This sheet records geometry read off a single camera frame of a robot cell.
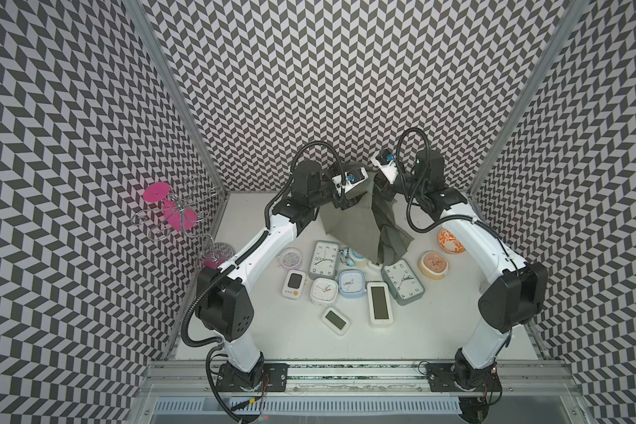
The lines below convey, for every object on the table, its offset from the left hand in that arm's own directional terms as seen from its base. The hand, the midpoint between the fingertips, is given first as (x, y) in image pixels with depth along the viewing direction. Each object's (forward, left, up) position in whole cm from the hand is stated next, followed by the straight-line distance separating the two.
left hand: (357, 177), depth 76 cm
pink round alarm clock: (-9, +23, -31) cm, 40 cm away
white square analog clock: (-21, +10, -32) cm, 39 cm away
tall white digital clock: (-26, -8, -31) cm, 41 cm away
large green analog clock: (-18, -16, -32) cm, 40 cm away
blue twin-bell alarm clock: (-9, +1, -31) cm, 32 cm away
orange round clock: (-11, -29, -33) cm, 45 cm away
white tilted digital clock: (-30, +6, -33) cm, 45 cm away
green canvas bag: (-5, -3, -18) cm, 19 cm away
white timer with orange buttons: (-19, +20, -31) cm, 41 cm away
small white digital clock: (-11, -8, -33) cm, 36 cm away
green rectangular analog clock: (-9, +10, -31) cm, 34 cm away
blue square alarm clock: (-18, +1, -32) cm, 36 cm away
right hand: (+2, -4, -1) cm, 5 cm away
